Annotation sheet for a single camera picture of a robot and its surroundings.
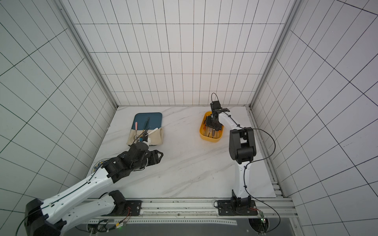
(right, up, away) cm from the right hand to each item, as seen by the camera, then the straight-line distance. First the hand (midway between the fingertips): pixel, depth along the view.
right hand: (205, 123), depth 101 cm
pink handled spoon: (-49, -9, -1) cm, 50 cm away
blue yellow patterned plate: (-65, -23, -18) cm, 71 cm away
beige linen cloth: (-34, -9, -5) cm, 35 cm away
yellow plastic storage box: (0, -10, -4) cm, 11 cm away
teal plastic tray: (-37, +2, +8) cm, 38 cm away
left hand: (-29, -17, -24) cm, 41 cm away
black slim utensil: (-43, 0, +6) cm, 43 cm away
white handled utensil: (-38, -5, 0) cm, 38 cm away
